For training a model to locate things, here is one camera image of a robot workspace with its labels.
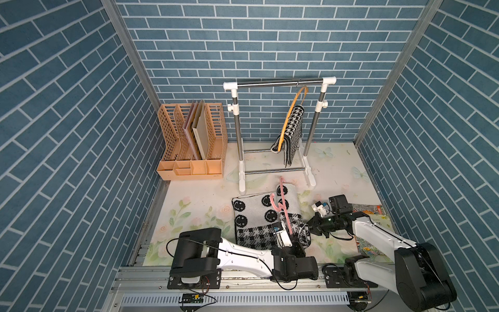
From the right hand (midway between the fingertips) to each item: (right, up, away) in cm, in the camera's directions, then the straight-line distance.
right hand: (303, 228), depth 82 cm
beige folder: (-46, +43, +6) cm, 64 cm away
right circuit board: (+18, -23, -12) cm, 31 cm away
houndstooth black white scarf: (-5, +39, 0) cm, 39 cm away
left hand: (-2, -4, -7) cm, 8 cm away
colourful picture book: (+37, +3, +7) cm, 37 cm away
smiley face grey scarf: (-21, +3, +7) cm, 23 cm away
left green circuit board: (-44, -23, -10) cm, 51 cm away
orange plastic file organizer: (-52, +35, +13) cm, 64 cm away
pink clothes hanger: (-8, +10, +2) cm, 13 cm away
